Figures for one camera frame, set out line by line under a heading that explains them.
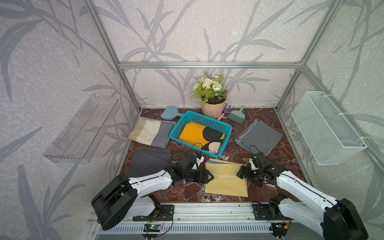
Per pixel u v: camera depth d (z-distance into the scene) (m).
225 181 0.83
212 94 0.91
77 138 0.67
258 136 1.02
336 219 0.40
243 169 0.77
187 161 0.66
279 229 0.71
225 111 1.19
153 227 0.71
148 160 0.91
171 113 1.20
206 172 0.73
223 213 0.76
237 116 1.15
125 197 0.42
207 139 0.99
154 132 1.05
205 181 0.71
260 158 0.67
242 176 0.76
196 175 0.73
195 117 1.05
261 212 0.73
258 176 0.64
